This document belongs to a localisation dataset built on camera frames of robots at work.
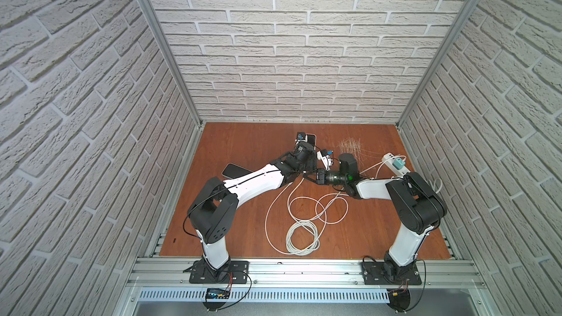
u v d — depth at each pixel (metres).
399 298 0.70
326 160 0.85
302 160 0.68
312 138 0.93
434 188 0.95
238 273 0.73
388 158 1.03
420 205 0.50
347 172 0.76
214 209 0.46
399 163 0.95
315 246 0.79
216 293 0.72
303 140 0.76
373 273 0.73
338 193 0.92
